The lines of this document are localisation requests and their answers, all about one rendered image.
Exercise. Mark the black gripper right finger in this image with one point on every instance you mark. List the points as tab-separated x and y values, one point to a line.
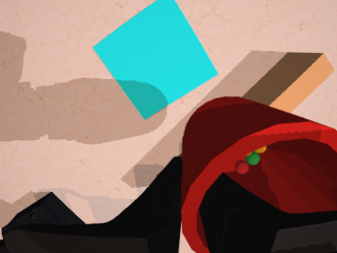
237	221

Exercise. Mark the red cup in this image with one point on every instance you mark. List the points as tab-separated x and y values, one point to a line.
296	175

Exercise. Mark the green marble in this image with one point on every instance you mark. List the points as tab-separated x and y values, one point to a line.
253	158

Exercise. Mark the red marble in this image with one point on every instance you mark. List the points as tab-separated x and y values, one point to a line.
241	167

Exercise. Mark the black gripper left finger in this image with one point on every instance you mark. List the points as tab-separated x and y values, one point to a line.
150	224

